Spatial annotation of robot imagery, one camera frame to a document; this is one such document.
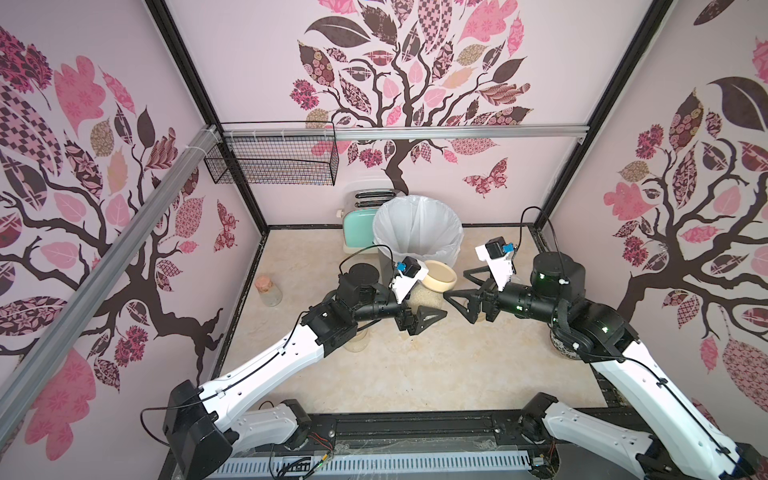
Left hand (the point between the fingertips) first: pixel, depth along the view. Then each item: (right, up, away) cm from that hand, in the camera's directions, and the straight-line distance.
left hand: (436, 305), depth 64 cm
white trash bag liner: (-1, +20, +32) cm, 38 cm away
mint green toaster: (-21, +26, +36) cm, 49 cm away
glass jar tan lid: (-19, -14, +19) cm, 30 cm away
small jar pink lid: (-51, -2, +33) cm, 60 cm away
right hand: (+4, +6, -4) cm, 8 cm away
